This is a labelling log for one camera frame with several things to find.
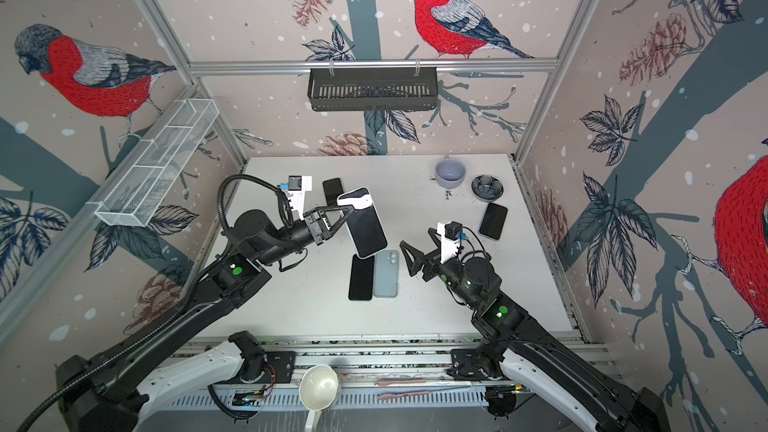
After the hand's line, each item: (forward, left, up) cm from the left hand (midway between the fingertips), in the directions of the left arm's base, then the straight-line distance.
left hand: (350, 212), depth 59 cm
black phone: (+23, -45, -39) cm, 64 cm away
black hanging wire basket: (+61, -2, -10) cm, 62 cm away
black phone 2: (+1, +1, -37) cm, 37 cm away
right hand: (+1, -14, -15) cm, 20 cm away
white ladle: (-26, +9, -37) cm, 46 cm away
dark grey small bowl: (+35, -44, -35) cm, 66 cm away
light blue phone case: (+3, -7, -38) cm, 38 cm away
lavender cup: (+42, -32, -35) cm, 63 cm away
